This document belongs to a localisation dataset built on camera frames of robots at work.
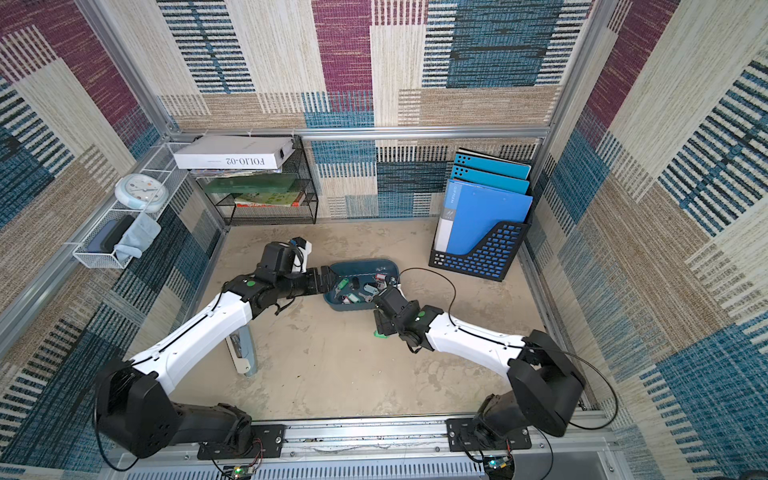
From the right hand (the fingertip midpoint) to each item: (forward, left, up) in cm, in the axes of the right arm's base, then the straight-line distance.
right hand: (391, 310), depth 86 cm
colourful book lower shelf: (+35, +40, +12) cm, 54 cm away
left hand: (+5, +18, +9) cm, 21 cm away
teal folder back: (+40, -33, +20) cm, 55 cm away
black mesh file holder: (+17, -32, +1) cm, 36 cm away
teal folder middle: (+34, -31, +19) cm, 50 cm away
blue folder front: (+25, -25, +13) cm, 38 cm away
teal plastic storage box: (+15, +10, -8) cm, 20 cm away
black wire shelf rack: (+48, +34, -7) cm, 60 cm away
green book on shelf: (+39, +46, +16) cm, 62 cm away
